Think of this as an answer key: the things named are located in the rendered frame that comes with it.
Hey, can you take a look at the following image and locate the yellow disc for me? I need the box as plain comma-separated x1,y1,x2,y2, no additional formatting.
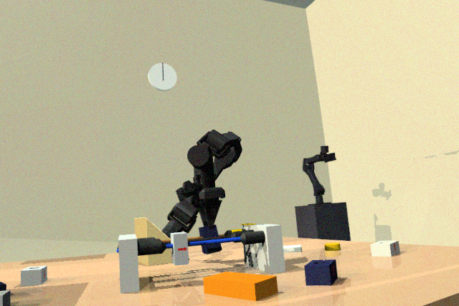
324,242,341,251

